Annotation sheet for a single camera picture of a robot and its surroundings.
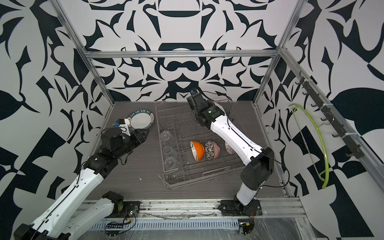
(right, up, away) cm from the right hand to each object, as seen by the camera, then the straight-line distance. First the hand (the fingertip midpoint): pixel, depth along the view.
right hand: (206, 103), depth 79 cm
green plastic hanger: (+46, -8, -14) cm, 49 cm away
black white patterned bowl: (+5, -27, +12) cm, 30 cm away
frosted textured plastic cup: (-19, -26, +3) cm, 32 cm away
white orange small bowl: (-4, -25, +3) cm, 26 cm away
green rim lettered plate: (-44, -9, +29) cm, 54 cm away
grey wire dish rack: (-10, -28, +12) cm, 32 cm away
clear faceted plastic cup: (-18, -31, -3) cm, 36 cm away
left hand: (-30, -13, -5) cm, 33 cm away
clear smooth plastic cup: (-22, -18, +8) cm, 30 cm away
